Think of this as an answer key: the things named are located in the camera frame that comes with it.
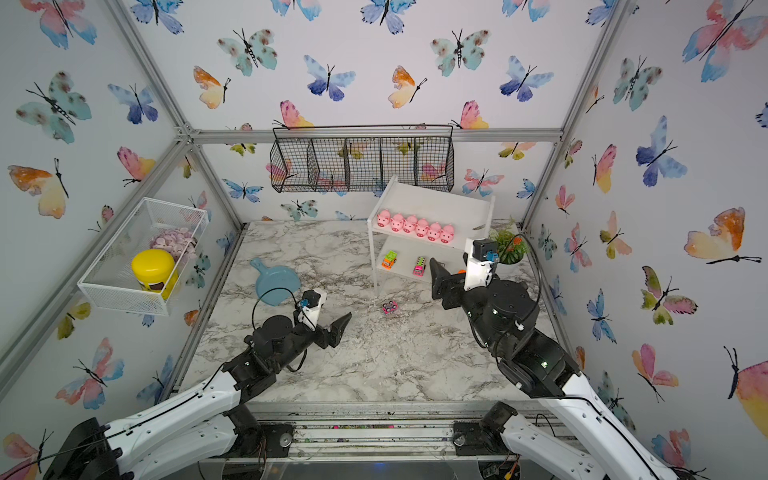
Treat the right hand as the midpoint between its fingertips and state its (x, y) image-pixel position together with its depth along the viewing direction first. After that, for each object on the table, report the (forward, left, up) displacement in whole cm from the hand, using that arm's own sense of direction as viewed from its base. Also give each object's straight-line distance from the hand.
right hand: (453, 256), depth 60 cm
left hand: (-1, +26, -21) cm, 33 cm away
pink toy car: (+13, +6, -22) cm, 27 cm away
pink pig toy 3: (+13, +6, -6) cm, 15 cm away
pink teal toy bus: (+9, +14, -38) cm, 41 cm away
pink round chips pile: (+5, +61, -5) cm, 62 cm away
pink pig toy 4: (+11, +3, -5) cm, 13 cm away
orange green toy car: (+16, +14, -23) cm, 32 cm away
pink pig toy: (+15, +15, -5) cm, 22 cm away
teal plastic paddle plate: (+18, +54, -41) cm, 70 cm away
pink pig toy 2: (+14, +9, -5) cm, 17 cm away
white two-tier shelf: (+19, -5, -7) cm, 21 cm away
